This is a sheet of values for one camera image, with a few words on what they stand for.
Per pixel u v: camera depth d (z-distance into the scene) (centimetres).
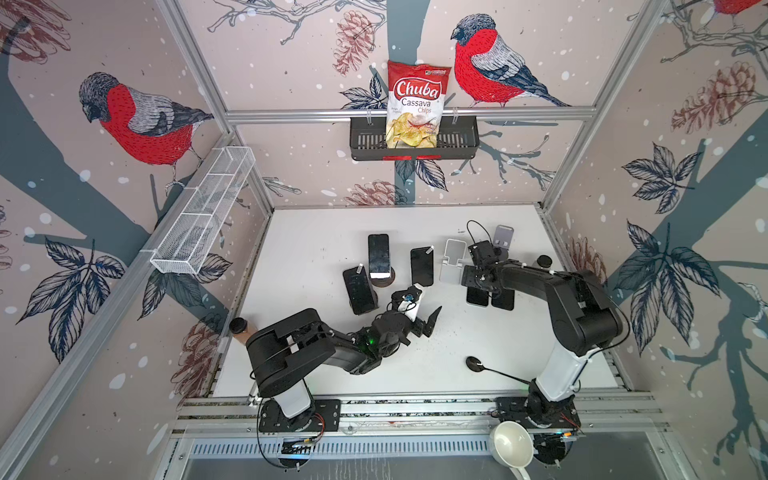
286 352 46
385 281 97
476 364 80
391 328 64
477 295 95
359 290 89
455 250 99
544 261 94
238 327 82
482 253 80
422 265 90
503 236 101
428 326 75
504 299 95
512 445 68
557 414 68
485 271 73
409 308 71
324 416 73
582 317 49
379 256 95
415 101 83
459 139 107
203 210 79
